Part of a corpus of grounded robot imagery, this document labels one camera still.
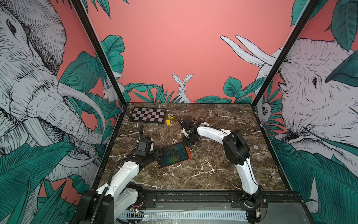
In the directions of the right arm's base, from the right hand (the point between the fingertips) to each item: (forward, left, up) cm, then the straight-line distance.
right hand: (185, 142), depth 95 cm
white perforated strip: (-41, -9, -2) cm, 42 cm away
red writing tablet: (-9, +8, -1) cm, 12 cm away
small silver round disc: (-1, -50, -3) cm, 50 cm away
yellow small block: (+18, +13, 0) cm, 23 cm away
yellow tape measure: (+24, +12, 0) cm, 27 cm away
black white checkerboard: (+24, +24, +1) cm, 34 cm away
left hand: (-8, +16, +4) cm, 18 cm away
